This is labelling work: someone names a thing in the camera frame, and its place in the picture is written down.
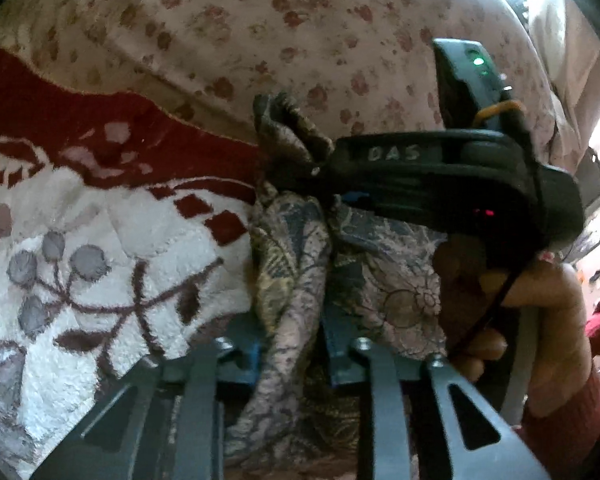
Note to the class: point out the person's right forearm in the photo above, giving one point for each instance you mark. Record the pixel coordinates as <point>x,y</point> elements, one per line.
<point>575,410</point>

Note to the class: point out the cream pillow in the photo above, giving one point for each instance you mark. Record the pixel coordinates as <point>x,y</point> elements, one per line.
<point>565,60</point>

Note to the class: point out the red and white floral blanket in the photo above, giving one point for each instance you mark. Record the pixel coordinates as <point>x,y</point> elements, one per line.
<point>105,240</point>

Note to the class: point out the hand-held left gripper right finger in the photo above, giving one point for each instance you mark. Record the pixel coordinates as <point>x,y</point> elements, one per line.
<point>337,355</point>

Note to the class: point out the paisley patterned garment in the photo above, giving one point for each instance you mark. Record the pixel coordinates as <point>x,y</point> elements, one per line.
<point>290,270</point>

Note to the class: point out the person's right hand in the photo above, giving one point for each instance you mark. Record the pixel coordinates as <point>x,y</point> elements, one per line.
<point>555,320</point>

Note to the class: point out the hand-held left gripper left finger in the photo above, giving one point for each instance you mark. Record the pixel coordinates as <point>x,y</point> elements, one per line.
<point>247,350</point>

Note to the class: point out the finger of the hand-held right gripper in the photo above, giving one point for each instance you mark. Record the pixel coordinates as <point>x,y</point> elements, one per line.
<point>325,180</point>

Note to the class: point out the cream floral bed sheet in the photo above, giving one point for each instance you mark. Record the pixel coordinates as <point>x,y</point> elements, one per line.
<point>230,25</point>

